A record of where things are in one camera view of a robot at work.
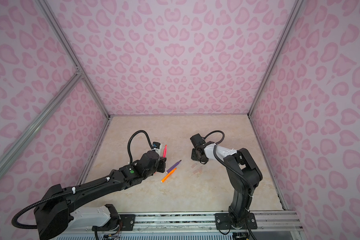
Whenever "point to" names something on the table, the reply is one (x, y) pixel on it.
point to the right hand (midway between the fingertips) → (196, 156)
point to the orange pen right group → (170, 173)
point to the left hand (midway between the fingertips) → (167, 157)
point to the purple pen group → (173, 167)
